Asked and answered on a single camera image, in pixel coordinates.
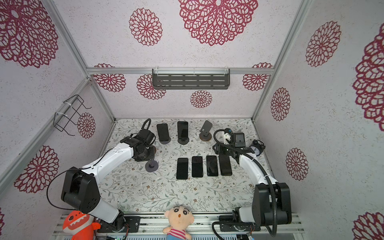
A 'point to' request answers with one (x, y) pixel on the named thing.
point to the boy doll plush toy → (180, 218)
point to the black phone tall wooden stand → (182, 168)
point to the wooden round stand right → (205, 138)
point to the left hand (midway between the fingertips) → (149, 159)
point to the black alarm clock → (257, 146)
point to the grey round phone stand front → (151, 165)
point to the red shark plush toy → (79, 225)
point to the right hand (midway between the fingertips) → (218, 145)
